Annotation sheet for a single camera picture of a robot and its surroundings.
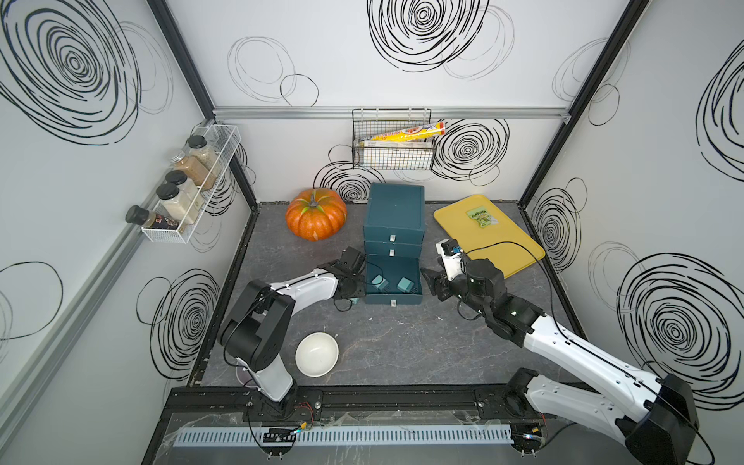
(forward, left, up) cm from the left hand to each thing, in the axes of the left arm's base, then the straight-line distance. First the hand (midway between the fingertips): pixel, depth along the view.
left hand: (356, 289), depth 94 cm
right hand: (-4, -21, +21) cm, 30 cm away
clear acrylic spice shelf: (+41, +48, +28) cm, 68 cm away
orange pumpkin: (+22, +15, +12) cm, 29 cm away
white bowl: (-20, +10, 0) cm, 23 cm away
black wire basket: (+28, -10, +33) cm, 44 cm away
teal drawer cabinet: (+9, -11, +17) cm, 23 cm away
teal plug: (+2, -8, +2) cm, 8 cm away
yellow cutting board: (+32, -46, 0) cm, 56 cm away
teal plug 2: (+1, -16, +1) cm, 16 cm away
